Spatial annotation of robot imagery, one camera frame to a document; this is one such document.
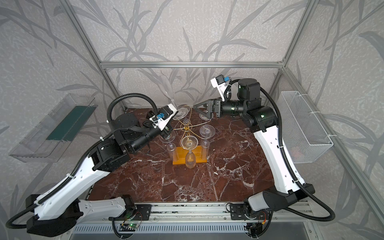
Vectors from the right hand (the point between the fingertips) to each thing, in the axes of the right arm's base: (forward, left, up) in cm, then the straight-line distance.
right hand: (200, 102), depth 57 cm
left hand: (-3, +9, +1) cm, 9 cm away
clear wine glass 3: (-4, -3, -14) cm, 15 cm away
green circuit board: (-37, +36, -48) cm, 71 cm away
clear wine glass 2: (+5, -2, -15) cm, 16 cm away
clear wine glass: (+63, +28, -40) cm, 80 cm away
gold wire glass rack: (0, +6, -16) cm, 17 cm away
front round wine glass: (-10, +4, -14) cm, 17 cm away
